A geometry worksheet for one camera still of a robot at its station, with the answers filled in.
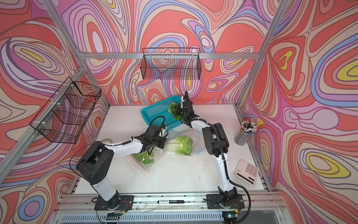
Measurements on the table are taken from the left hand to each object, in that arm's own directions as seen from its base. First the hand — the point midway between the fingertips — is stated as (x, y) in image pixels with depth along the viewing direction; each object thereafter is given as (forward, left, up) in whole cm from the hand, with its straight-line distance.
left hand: (167, 140), depth 93 cm
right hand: (+23, -5, +6) cm, 25 cm away
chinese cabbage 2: (+22, -2, +7) cm, 23 cm away
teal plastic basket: (+26, +10, -2) cm, 28 cm away
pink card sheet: (-20, -49, -3) cm, 53 cm away
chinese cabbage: (-6, -9, +5) cm, 12 cm away
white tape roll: (+3, +44, -3) cm, 44 cm away
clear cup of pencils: (+1, -50, +13) cm, 52 cm away
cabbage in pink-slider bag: (-13, +13, +3) cm, 19 cm away
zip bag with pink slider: (-9, +5, +1) cm, 11 cm away
